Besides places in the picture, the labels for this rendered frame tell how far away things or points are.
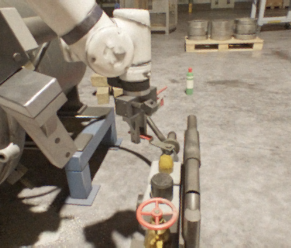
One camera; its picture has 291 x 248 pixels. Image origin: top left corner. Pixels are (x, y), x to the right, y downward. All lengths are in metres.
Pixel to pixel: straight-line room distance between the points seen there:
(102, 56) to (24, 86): 0.27
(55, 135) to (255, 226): 1.04
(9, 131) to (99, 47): 0.45
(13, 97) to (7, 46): 0.04
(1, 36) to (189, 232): 0.35
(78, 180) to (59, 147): 0.97
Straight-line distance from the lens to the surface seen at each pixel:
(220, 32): 4.65
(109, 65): 0.46
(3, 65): 0.21
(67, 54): 0.60
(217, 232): 1.15
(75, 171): 1.20
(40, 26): 0.83
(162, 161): 0.62
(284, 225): 1.25
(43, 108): 0.19
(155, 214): 0.48
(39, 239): 1.20
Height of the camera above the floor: 0.84
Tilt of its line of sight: 26 degrees down
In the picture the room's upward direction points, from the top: 3 degrees counter-clockwise
